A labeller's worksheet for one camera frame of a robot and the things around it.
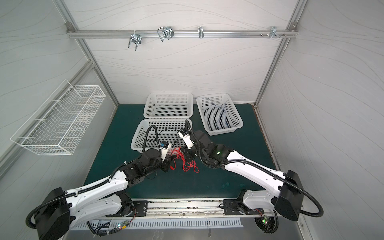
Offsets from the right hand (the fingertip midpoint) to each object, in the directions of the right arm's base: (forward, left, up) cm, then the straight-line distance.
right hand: (183, 144), depth 74 cm
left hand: (-1, +5, -10) cm, 11 cm away
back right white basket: (+40, -21, -22) cm, 50 cm away
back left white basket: (+46, +16, -19) cm, 52 cm away
